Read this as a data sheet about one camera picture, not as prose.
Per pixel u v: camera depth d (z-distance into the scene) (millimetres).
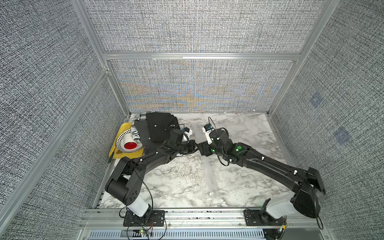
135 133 949
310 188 397
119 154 947
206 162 918
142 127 996
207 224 730
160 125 1054
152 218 732
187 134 768
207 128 685
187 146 777
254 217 727
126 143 924
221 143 576
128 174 496
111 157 946
